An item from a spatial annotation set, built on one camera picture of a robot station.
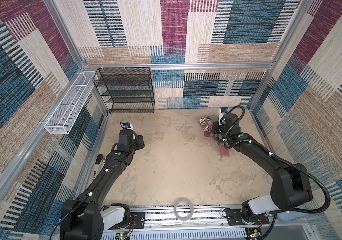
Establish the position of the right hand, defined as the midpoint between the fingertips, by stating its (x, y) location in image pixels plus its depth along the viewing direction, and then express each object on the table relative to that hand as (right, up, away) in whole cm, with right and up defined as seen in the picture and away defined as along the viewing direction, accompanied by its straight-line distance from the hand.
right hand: (214, 124), depth 88 cm
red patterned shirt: (-3, -1, +6) cm, 7 cm away
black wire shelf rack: (-58, +25, +22) cm, 67 cm away
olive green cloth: (+2, +4, +8) cm, 9 cm away
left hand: (-43, -6, -4) cm, 44 cm away
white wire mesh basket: (-76, +2, -17) cm, 78 cm away
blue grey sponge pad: (+28, -44, -16) cm, 55 cm away
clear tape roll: (-15, -42, -14) cm, 46 cm away
